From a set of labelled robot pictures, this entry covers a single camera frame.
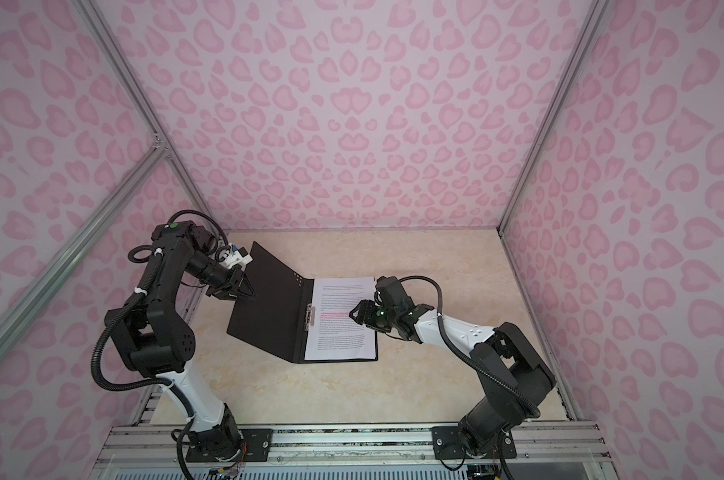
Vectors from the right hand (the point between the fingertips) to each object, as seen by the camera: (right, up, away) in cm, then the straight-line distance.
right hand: (355, 314), depth 85 cm
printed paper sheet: (-6, -8, +8) cm, 13 cm away
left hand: (-28, +7, -5) cm, 29 cm away
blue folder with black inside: (-27, -4, +15) cm, 32 cm away
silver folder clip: (-15, -3, +11) cm, 19 cm away
